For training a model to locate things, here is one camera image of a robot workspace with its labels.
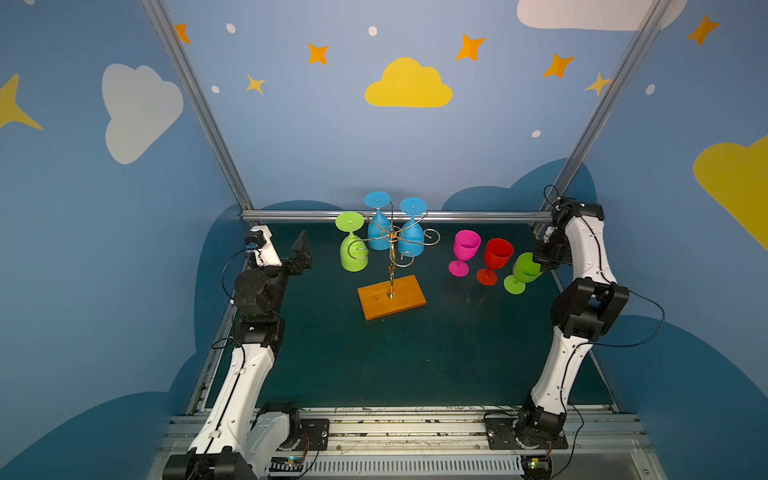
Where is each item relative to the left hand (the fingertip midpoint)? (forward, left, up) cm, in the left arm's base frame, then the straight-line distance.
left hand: (284, 233), depth 70 cm
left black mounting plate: (-37, -7, -35) cm, 51 cm away
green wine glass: (+6, -67, -21) cm, 71 cm away
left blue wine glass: (+13, -22, -10) cm, 28 cm away
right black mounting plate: (-36, -54, -35) cm, 74 cm away
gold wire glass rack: (+4, -27, -5) cm, 27 cm away
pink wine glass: (+16, -51, -20) cm, 57 cm away
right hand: (+7, -74, -19) cm, 76 cm away
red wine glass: (+12, -59, -20) cm, 64 cm away
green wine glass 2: (+7, -15, -14) cm, 21 cm away
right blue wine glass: (+11, -31, -11) cm, 35 cm away
